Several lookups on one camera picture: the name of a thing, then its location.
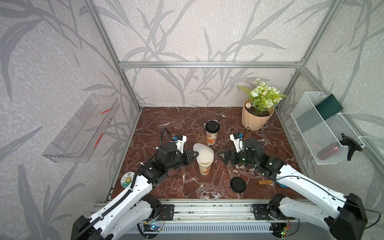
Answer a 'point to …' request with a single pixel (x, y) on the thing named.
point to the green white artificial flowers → (262, 97)
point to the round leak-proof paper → (206, 155)
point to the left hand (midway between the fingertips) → (199, 155)
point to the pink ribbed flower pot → (253, 120)
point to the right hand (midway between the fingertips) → (222, 152)
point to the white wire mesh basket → (328, 140)
